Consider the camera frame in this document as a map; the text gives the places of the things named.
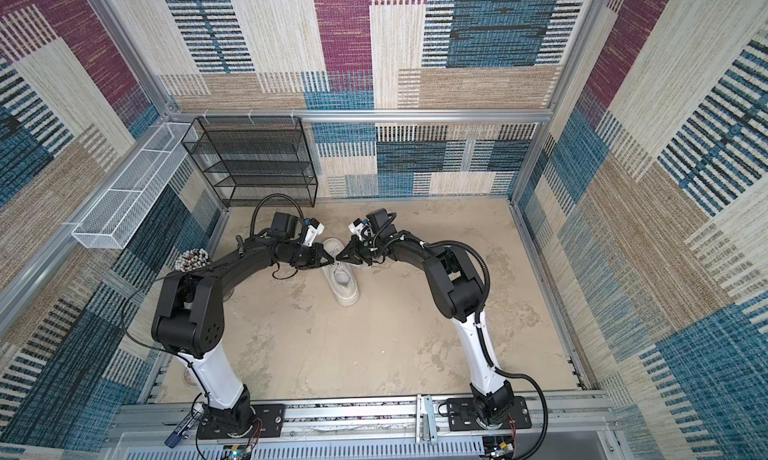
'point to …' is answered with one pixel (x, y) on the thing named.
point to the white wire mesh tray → (113, 219)
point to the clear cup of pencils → (192, 259)
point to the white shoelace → (338, 265)
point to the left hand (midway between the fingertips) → (333, 256)
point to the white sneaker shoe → (340, 277)
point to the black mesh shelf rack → (249, 158)
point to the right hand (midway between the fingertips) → (337, 260)
